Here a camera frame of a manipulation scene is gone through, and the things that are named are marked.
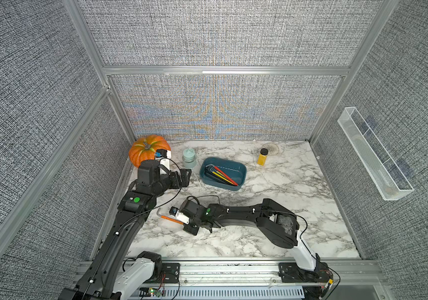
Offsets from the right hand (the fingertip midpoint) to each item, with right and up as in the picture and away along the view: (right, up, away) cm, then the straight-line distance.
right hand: (184, 217), depth 87 cm
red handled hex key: (+19, +19, +17) cm, 32 cm away
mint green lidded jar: (0, +28, +15) cm, 32 cm away
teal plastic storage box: (+26, +21, +17) cm, 38 cm away
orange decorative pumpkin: (-23, +33, +14) cm, 43 cm away
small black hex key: (+12, +19, +17) cm, 28 cm away
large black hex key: (+11, +22, +20) cm, 31 cm away
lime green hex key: (+20, +17, +15) cm, 30 cm away
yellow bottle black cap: (+41, +28, +20) cm, 53 cm away
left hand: (+2, +23, -13) cm, 27 cm away
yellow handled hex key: (+17, +18, +17) cm, 30 cm away
